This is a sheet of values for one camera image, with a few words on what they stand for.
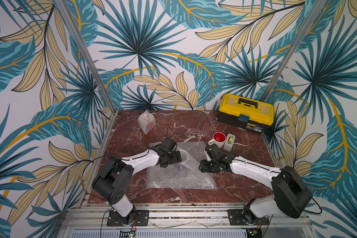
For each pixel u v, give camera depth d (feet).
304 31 2.51
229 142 3.20
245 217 2.21
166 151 2.34
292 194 1.41
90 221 2.43
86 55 2.76
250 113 3.20
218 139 3.30
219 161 2.14
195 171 2.72
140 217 2.40
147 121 3.37
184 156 2.87
